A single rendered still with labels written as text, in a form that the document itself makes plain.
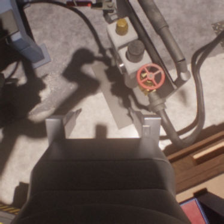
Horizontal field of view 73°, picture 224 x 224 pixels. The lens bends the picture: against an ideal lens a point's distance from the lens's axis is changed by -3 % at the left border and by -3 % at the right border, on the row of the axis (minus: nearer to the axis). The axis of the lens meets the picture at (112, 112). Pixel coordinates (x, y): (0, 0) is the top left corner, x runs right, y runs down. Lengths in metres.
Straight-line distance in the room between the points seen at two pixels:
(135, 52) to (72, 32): 0.77
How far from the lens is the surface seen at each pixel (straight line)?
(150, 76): 0.42
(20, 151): 1.11
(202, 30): 1.19
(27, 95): 1.11
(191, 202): 0.49
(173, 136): 0.49
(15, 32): 0.98
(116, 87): 0.93
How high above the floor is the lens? 0.90
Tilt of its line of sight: 81 degrees down
